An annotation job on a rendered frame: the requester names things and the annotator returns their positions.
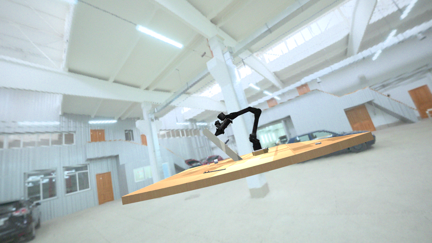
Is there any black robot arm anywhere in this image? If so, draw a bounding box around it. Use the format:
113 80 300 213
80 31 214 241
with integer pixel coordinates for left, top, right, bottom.
214 106 262 151

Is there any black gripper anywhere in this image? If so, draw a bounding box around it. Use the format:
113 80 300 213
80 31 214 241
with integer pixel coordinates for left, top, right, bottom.
215 122 227 136

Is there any cream service panel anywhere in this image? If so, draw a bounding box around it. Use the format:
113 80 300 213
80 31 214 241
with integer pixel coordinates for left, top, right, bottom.
202 128 243 161

